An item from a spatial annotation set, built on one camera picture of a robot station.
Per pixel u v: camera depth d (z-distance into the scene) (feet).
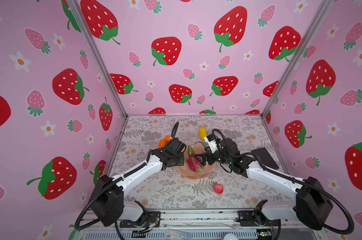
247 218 2.41
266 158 3.13
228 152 1.99
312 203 1.35
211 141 2.31
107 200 1.34
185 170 2.95
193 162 2.82
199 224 2.40
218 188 2.61
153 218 2.45
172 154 2.05
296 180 1.47
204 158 2.30
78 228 1.23
